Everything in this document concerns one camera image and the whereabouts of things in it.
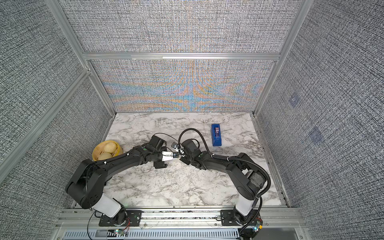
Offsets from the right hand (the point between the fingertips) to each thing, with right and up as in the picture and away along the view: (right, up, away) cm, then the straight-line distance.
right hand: (182, 147), depth 91 cm
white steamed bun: (-46, 0, +3) cm, 46 cm away
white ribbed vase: (-7, -3, -13) cm, 15 cm away
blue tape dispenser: (+22, +5, +7) cm, 23 cm away
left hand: (-9, -4, -1) cm, 10 cm away
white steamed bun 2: (-48, -5, 0) cm, 48 cm away
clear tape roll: (+23, +10, +10) cm, 26 cm away
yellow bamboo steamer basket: (-54, -2, +4) cm, 54 cm away
